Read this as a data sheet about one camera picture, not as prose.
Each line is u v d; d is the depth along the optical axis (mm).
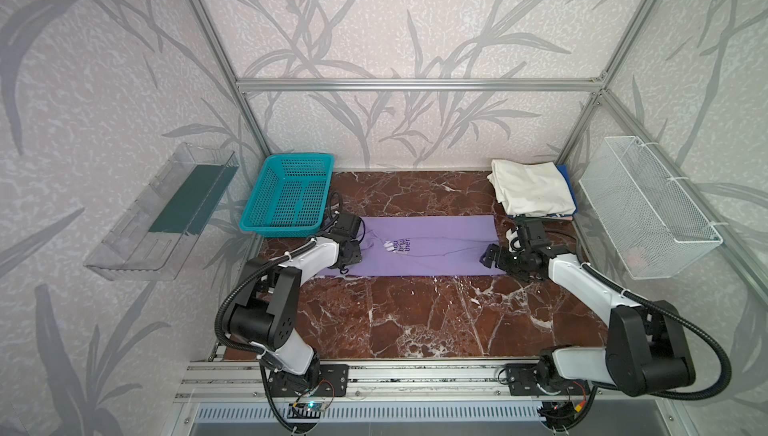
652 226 640
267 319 455
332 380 731
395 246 988
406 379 753
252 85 941
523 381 725
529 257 664
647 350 417
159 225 655
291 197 1118
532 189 1029
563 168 1134
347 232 748
